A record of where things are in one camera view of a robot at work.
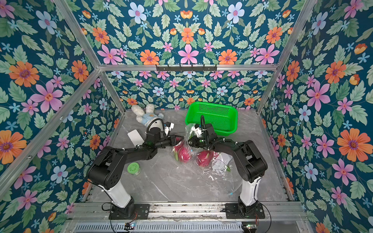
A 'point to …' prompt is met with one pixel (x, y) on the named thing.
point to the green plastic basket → (223, 118)
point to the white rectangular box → (136, 138)
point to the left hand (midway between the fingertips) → (184, 137)
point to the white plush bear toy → (144, 116)
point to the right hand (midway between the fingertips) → (190, 140)
